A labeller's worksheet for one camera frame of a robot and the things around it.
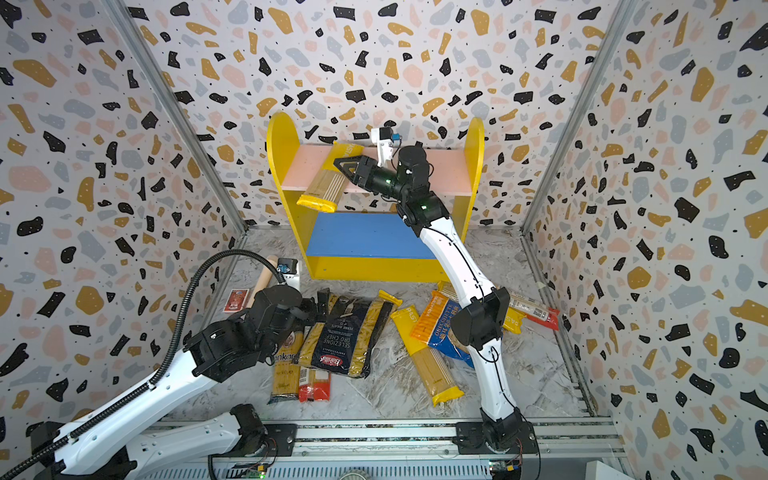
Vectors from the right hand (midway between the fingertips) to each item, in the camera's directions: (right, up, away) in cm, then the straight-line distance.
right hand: (329, 159), depth 65 cm
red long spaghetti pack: (+58, -38, +29) cm, 75 cm away
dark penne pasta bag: (+1, -43, +18) cm, 47 cm away
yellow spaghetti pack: (+24, -53, +20) cm, 61 cm away
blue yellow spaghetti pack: (-15, -55, +15) cm, 59 cm away
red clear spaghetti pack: (-8, -56, +16) cm, 59 cm away
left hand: (-5, -28, +3) cm, 29 cm away
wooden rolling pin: (-32, -29, +38) cm, 57 cm away
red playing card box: (-38, -35, +32) cm, 61 cm away
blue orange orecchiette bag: (+25, -43, +25) cm, 55 cm away
